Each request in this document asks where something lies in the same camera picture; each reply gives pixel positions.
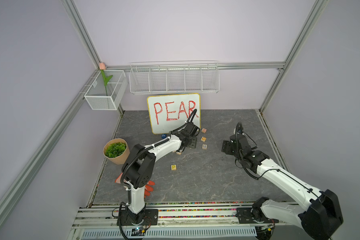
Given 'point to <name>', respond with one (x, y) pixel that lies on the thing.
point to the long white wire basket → (174, 77)
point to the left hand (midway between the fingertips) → (191, 141)
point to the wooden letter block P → (173, 167)
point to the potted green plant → (117, 150)
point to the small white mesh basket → (107, 90)
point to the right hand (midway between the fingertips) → (229, 142)
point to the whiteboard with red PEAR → (167, 112)
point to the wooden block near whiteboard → (204, 130)
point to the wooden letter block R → (204, 146)
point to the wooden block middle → (203, 139)
